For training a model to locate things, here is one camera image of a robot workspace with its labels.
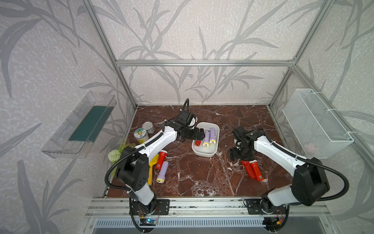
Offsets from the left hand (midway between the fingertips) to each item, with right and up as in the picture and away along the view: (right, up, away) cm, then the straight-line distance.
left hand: (199, 135), depth 85 cm
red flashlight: (-24, -15, +3) cm, 28 cm away
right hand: (+21, -13, -2) cm, 25 cm away
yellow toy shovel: (-28, -16, +3) cm, 33 cm away
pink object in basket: (+56, -5, -13) cm, 57 cm away
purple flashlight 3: (+9, -3, +10) cm, 14 cm away
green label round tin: (-37, -1, +8) cm, 38 cm away
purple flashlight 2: (+5, -3, +14) cm, 15 cm away
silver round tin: (-35, +5, +15) cm, 38 cm away
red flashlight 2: (+29, -19, -1) cm, 35 cm away
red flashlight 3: (+34, -22, -3) cm, 41 cm away
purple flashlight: (-22, -23, -5) cm, 32 cm away
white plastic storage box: (+8, -12, +10) cm, 17 cm away
